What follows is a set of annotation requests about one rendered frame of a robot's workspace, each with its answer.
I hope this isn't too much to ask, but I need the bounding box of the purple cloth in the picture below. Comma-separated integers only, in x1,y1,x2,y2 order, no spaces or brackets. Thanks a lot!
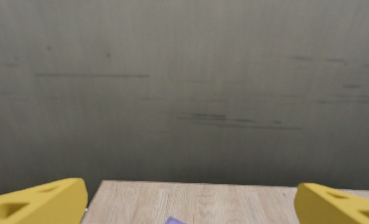
164,216,186,224

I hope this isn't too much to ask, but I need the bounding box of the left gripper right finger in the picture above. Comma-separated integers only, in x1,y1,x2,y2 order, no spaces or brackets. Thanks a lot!
293,183,369,224

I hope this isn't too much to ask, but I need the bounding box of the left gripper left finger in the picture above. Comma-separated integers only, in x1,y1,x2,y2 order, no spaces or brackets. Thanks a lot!
0,179,88,224

